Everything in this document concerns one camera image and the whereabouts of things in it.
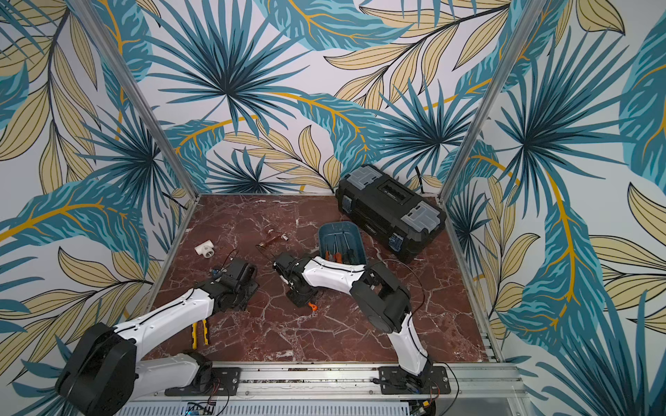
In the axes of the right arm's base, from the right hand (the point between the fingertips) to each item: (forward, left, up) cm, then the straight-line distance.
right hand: (303, 296), depth 90 cm
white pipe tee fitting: (+18, +37, +4) cm, 42 cm away
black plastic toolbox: (+23, -30, +17) cm, 42 cm away
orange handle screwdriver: (+17, -8, +1) cm, 19 cm away
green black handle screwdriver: (+14, -17, +2) cm, 23 cm away
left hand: (+1, +17, +4) cm, 17 cm away
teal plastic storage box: (+22, -14, +1) cm, 26 cm away
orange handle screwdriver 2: (+15, -13, +1) cm, 20 cm away
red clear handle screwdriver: (+20, +17, +2) cm, 27 cm away
